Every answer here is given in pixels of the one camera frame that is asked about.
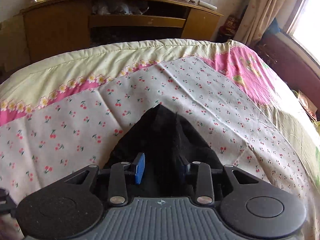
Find white paper roll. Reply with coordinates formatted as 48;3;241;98
197;0;217;11

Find wooden tv cabinet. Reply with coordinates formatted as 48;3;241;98
21;0;222;62

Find dark red box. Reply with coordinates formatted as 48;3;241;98
215;15;240;43

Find beige floral curtain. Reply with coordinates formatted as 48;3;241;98
234;0;295;46

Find cherry print white sheet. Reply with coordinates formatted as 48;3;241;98
1;57;319;239

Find maroon window bench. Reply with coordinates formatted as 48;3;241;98
253;34;319;118

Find black pants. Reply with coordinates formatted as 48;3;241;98
104;105;222;197

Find pink yellow floral quilt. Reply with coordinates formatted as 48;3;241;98
1;39;319;185

